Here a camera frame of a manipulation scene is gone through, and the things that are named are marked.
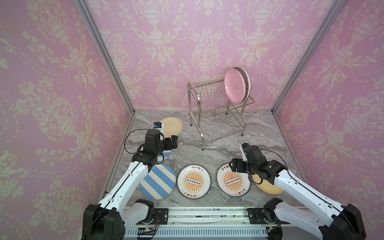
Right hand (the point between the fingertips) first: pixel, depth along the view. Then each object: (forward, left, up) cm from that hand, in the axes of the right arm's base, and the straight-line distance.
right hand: (235, 164), depth 82 cm
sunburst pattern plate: (-5, +24, -9) cm, 26 cm away
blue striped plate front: (-5, +43, -10) cm, 45 cm away
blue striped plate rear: (+13, +41, -9) cm, 44 cm away
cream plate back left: (+37, +38, -10) cm, 54 cm away
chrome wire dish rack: (+44, +10, -2) cm, 45 cm away
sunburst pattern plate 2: (-7, +1, -10) cm, 13 cm away
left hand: (+12, +35, +10) cm, 38 cm away
